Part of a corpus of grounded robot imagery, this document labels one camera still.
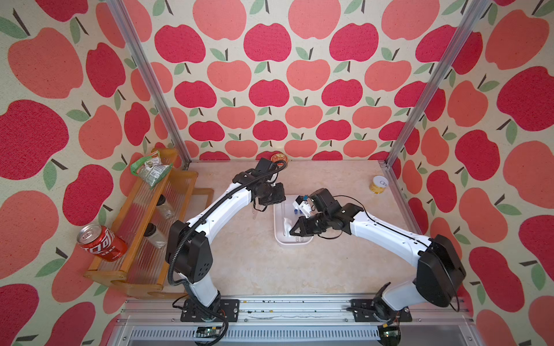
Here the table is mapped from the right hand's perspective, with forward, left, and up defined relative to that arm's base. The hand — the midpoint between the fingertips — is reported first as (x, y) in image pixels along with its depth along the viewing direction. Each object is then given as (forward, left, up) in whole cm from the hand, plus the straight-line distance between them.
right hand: (291, 236), depth 79 cm
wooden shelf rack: (-8, +46, +16) cm, 49 cm away
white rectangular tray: (+2, +4, -9) cm, 10 cm away
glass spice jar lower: (-9, +44, +13) cm, 47 cm away
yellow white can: (+35, -42, -8) cm, 55 cm away
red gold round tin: (+51, +9, -9) cm, 53 cm away
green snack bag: (+10, +50, +21) cm, 55 cm away
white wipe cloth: (+4, +2, +3) cm, 5 cm away
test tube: (+6, +3, +3) cm, 7 cm away
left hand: (+12, +2, +5) cm, 13 cm away
